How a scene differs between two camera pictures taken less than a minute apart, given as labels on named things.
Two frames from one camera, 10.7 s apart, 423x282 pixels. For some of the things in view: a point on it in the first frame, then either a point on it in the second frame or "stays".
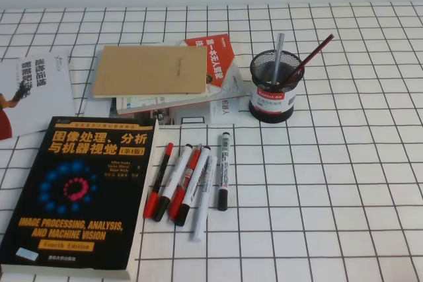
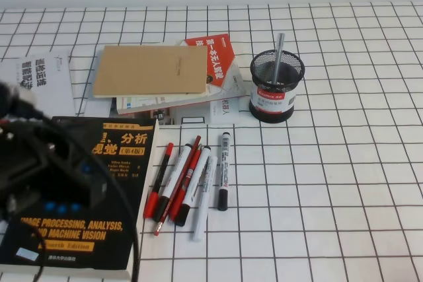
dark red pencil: [301, 67] -> [158, 228]
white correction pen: [205, 204] stays
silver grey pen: [279, 45] stays
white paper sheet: [98, 107] stays
